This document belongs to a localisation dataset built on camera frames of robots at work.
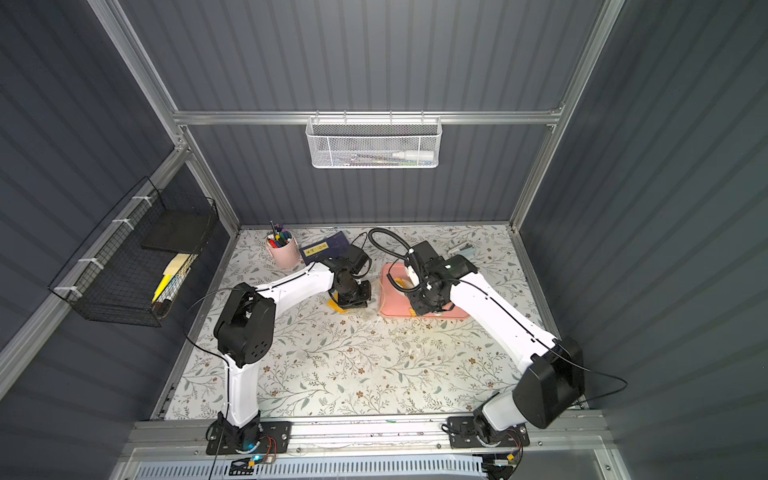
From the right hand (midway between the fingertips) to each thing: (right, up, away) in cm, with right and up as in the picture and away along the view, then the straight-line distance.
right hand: (426, 302), depth 80 cm
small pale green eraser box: (+20, +14, +32) cm, 40 cm away
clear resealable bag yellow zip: (-25, -1, +3) cm, 26 cm away
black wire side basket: (-72, +10, -6) cm, 73 cm away
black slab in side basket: (-67, +19, 0) cm, 70 cm away
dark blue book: (-35, +15, +32) cm, 50 cm away
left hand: (-15, -4, +12) cm, 20 cm away
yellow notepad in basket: (-58, +9, -14) cm, 60 cm away
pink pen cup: (-46, +16, +20) cm, 52 cm away
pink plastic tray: (-8, -3, +15) cm, 17 cm away
